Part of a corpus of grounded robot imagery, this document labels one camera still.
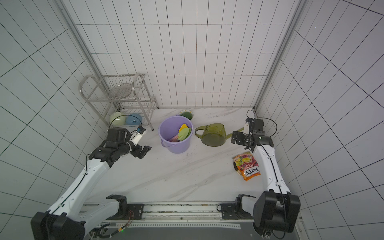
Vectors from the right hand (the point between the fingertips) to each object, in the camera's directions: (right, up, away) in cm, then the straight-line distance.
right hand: (235, 135), depth 83 cm
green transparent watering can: (-11, 0, +10) cm, 15 cm away
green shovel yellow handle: (-26, +2, +5) cm, 27 cm away
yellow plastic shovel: (-30, +5, +9) cm, 32 cm away
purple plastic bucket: (-40, +3, +13) cm, 42 cm away
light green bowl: (-77, +9, +17) cm, 79 cm away
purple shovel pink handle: (-36, -4, +11) cm, 38 cm away
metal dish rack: (-77, +24, +27) cm, 85 cm away
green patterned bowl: (-29, +14, +27) cm, 42 cm away
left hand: (-53, -5, -3) cm, 53 cm away
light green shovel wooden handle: (-31, 0, +9) cm, 32 cm away
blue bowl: (-66, +9, +19) cm, 69 cm away
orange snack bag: (+8, -18, +2) cm, 19 cm away
